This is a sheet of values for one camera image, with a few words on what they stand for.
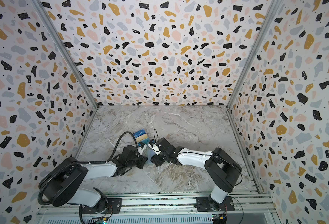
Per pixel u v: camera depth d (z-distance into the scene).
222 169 0.47
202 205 0.74
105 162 0.59
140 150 0.82
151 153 0.92
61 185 0.43
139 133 0.97
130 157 0.73
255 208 0.75
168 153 0.68
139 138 0.95
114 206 0.73
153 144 0.78
